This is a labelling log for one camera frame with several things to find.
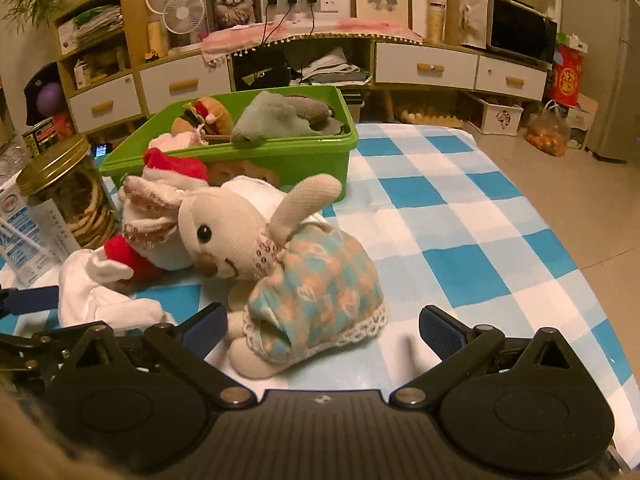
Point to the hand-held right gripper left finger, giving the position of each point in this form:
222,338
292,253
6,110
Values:
205,323

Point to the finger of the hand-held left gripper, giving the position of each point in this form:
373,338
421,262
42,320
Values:
35,301
45,336

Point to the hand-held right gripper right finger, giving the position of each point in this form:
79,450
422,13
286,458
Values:
440,331

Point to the white cloth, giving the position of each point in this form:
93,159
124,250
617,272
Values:
100,300

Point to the beige rabbit plush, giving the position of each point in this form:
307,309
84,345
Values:
310,285

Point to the white plush with red hat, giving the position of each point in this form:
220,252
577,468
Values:
167,167

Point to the pink fluffy plush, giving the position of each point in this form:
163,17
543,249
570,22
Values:
175,141

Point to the green plastic bin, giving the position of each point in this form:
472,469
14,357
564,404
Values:
300,155

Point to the burger plush toy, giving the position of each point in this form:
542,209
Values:
220,112

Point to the grey plush toy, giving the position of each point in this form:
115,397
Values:
270,115

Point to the blue and white milk carton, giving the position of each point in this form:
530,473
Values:
22,230

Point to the blue white checked tablecloth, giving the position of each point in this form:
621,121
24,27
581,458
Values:
450,210

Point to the glass jar with gold lid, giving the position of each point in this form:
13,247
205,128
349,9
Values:
55,165

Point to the small lit screen device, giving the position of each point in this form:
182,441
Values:
101,150

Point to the purple ball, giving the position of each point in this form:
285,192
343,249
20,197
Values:
50,97

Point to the white drawer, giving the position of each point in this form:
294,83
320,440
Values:
510,77
105,97
425,62
185,82

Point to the egg tray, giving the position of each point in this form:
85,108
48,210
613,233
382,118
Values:
430,116

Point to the white storage crate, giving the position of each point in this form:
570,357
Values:
495,115

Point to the plastic bag of oranges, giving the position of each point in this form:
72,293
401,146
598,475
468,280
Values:
547,132

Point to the cardboard box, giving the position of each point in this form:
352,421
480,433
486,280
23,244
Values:
582,120

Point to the black bag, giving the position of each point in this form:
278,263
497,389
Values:
260,72

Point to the red gift bag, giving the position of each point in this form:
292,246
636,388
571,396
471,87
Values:
565,77

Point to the stack of papers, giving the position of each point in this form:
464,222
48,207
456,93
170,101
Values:
97,25

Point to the pile of folded clothes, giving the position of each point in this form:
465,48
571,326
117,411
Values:
330,67

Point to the wooden cabinet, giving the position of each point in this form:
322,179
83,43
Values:
350,60

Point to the pink runner cloth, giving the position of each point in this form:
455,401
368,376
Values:
310,35

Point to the small white desk fan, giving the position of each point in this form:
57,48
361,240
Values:
184,12

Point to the black microwave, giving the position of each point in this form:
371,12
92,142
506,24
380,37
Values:
522,30

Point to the white printed box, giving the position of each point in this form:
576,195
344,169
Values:
475,20

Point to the grey fridge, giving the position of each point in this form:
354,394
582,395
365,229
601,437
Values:
617,70

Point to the cardboard tube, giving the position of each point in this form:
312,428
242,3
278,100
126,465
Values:
454,15

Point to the framed cat picture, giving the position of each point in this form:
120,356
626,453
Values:
232,0

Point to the stack of paper cups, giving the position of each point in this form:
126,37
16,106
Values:
436,5

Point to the wall socket strip with chargers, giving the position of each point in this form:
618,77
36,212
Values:
300,4

